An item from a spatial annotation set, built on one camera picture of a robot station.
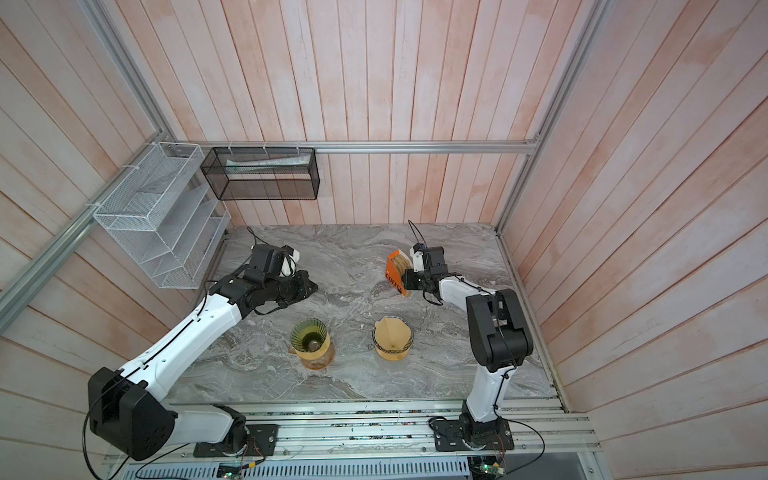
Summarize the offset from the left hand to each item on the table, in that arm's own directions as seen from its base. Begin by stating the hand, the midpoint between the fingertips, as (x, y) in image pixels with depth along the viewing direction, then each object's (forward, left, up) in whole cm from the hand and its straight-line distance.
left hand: (318, 292), depth 79 cm
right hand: (+16, -25, -14) cm, 33 cm away
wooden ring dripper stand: (-14, -20, -10) cm, 26 cm away
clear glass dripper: (-14, -23, -4) cm, 27 cm away
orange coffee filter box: (+17, -21, -16) cm, 32 cm away
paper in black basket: (+36, +28, +15) cm, 48 cm away
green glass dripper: (-8, +3, -10) cm, 13 cm away
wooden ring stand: (-13, 0, -10) cm, 16 cm away
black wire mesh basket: (+47, +25, +6) cm, 53 cm away
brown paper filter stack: (+19, -25, -10) cm, 33 cm away
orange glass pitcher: (-12, +1, -19) cm, 23 cm away
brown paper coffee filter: (-8, -20, -7) cm, 23 cm away
